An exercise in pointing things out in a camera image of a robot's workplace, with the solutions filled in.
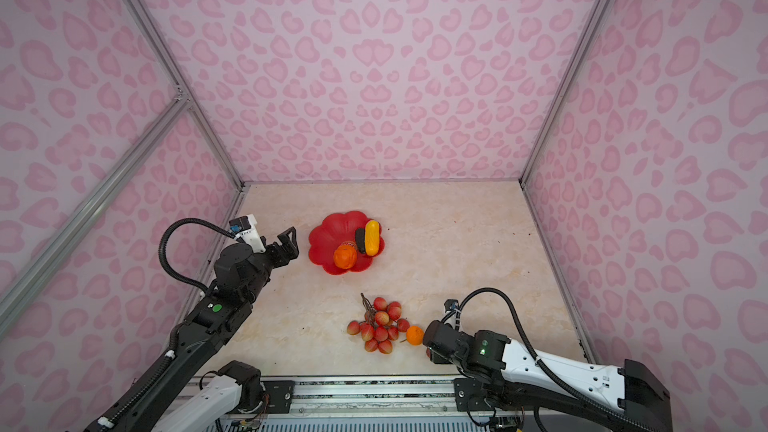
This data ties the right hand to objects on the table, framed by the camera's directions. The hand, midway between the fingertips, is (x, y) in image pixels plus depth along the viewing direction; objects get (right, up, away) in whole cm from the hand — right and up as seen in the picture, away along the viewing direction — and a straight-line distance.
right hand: (436, 349), depth 79 cm
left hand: (-39, +32, -4) cm, 51 cm away
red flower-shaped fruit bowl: (-35, +27, +24) cm, 50 cm away
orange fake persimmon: (-26, +23, +14) cm, 37 cm away
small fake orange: (-5, +3, +1) cm, 6 cm away
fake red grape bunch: (-15, +6, +1) cm, 16 cm away
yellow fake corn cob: (-18, +28, +16) cm, 37 cm away
